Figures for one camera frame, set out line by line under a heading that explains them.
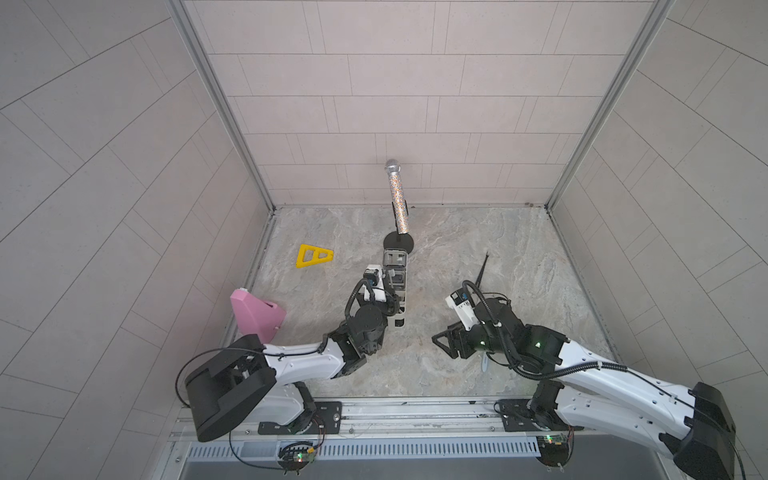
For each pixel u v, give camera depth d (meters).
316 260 1.00
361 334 0.57
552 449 0.68
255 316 0.76
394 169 0.87
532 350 0.53
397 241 1.04
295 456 0.65
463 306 0.67
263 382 0.41
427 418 0.72
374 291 0.62
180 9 0.70
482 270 0.99
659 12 0.71
